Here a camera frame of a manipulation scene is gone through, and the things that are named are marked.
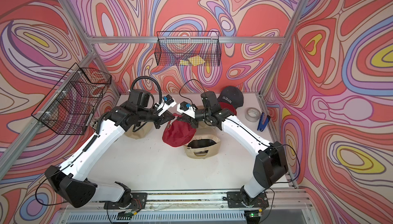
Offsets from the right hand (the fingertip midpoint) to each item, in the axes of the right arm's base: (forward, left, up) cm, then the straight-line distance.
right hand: (180, 120), depth 75 cm
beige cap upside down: (-6, -11, -17) cm, 21 cm away
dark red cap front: (-6, +1, -3) cm, 6 cm away
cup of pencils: (+3, +47, -5) cm, 47 cm away
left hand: (0, +2, +4) cm, 5 cm away
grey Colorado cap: (+32, -35, -16) cm, 50 cm away
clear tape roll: (+20, -48, -25) cm, 58 cm away
